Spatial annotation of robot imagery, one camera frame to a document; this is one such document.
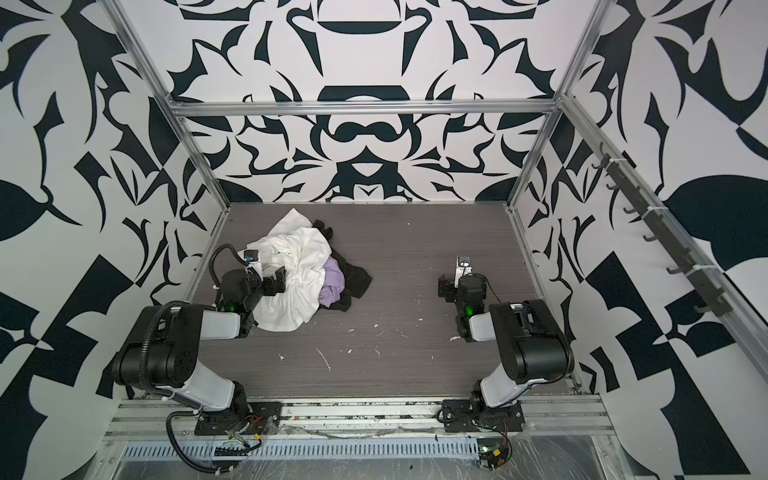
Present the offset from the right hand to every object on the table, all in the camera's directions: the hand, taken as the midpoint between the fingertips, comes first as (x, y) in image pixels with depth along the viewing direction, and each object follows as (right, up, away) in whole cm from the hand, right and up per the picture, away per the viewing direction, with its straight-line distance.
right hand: (464, 272), depth 95 cm
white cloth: (-51, +7, +4) cm, 52 cm away
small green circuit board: (0, -39, -24) cm, 46 cm away
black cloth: (-34, -3, +4) cm, 34 cm away
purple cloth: (-40, -3, -3) cm, 40 cm away
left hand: (-60, +3, -1) cm, 60 cm away
